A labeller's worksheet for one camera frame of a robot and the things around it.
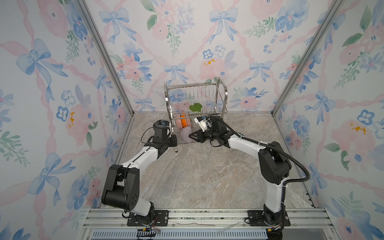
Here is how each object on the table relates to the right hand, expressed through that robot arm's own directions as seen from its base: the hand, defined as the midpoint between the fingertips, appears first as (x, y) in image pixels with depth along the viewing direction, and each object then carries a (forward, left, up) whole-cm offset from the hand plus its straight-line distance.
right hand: (191, 133), depth 88 cm
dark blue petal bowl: (+16, +26, -11) cm, 32 cm away
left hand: (0, +9, -3) cm, 10 cm away
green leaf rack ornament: (+10, -4, +12) cm, 16 cm away
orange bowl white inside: (+12, +5, -2) cm, 13 cm away
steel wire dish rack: (+35, +5, -7) cm, 36 cm away
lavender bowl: (+3, +3, -2) cm, 5 cm away
